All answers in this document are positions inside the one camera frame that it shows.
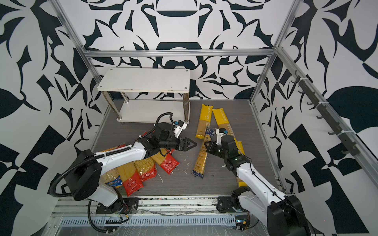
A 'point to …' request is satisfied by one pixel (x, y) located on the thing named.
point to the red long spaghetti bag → (166, 160)
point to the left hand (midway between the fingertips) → (195, 141)
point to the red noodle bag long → (132, 180)
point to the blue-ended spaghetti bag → (199, 169)
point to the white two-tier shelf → (147, 94)
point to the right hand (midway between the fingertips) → (206, 143)
